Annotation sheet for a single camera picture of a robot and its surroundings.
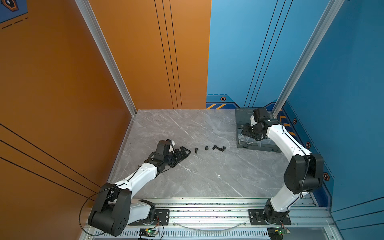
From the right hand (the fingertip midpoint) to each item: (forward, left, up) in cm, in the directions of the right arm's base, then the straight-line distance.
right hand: (243, 132), depth 91 cm
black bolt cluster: (-4, +12, -12) cm, 18 cm away
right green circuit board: (-49, -9, -15) cm, 52 cm away
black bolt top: (-4, +22, -12) cm, 25 cm away
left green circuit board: (-48, +52, -15) cm, 73 cm away
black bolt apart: (-5, +29, -12) cm, 32 cm away
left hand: (-12, +34, -4) cm, 37 cm away
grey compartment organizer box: (+27, -8, -15) cm, 32 cm away
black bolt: (-2, +16, -13) cm, 21 cm away
